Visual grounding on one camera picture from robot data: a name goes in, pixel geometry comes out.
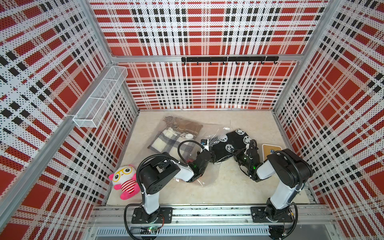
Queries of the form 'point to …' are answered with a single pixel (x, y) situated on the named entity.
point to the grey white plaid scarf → (168, 140)
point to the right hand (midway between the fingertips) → (231, 148)
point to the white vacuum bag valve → (189, 136)
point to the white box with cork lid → (268, 149)
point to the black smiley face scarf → (236, 140)
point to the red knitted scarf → (189, 161)
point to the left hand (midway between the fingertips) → (213, 146)
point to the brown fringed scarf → (183, 126)
